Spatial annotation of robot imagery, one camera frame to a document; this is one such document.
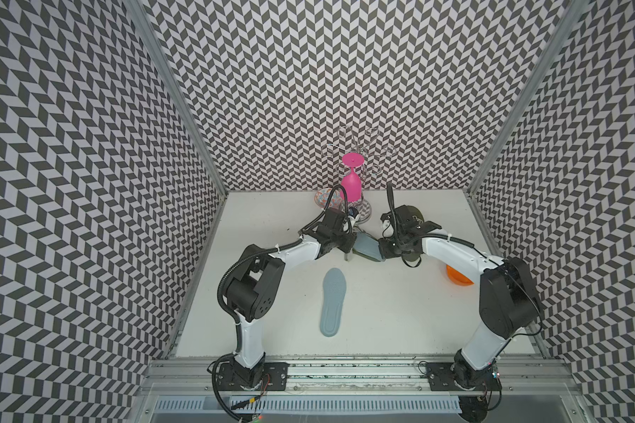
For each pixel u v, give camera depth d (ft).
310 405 2.27
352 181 2.98
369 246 3.15
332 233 2.47
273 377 2.36
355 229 3.16
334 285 2.99
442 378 2.40
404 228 2.31
